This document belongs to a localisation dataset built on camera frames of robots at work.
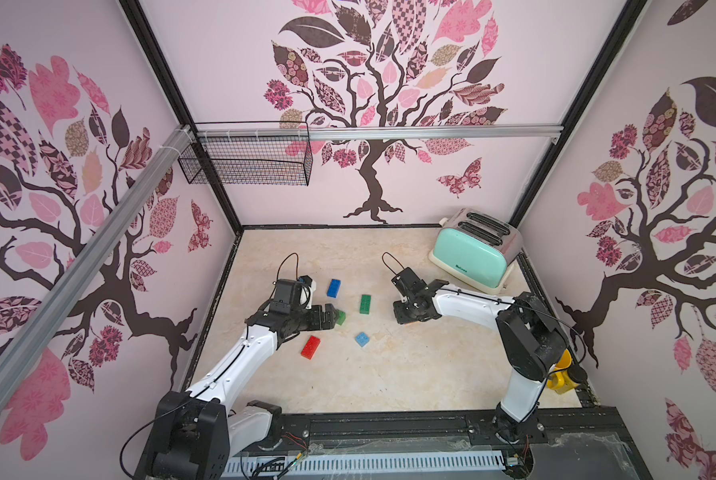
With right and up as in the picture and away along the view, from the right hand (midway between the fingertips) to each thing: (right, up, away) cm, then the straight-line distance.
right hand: (404, 314), depth 94 cm
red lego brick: (-29, -8, -7) cm, 31 cm away
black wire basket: (-50, +52, +1) cm, 72 cm away
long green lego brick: (-13, +3, +3) cm, 13 cm away
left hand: (-24, 0, -10) cm, 26 cm away
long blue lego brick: (-24, +8, +6) cm, 26 cm away
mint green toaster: (+23, +21, -3) cm, 31 cm away
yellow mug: (+38, -13, -19) cm, 44 cm away
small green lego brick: (-21, -1, +1) cm, 21 cm away
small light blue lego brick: (-14, -7, -5) cm, 16 cm away
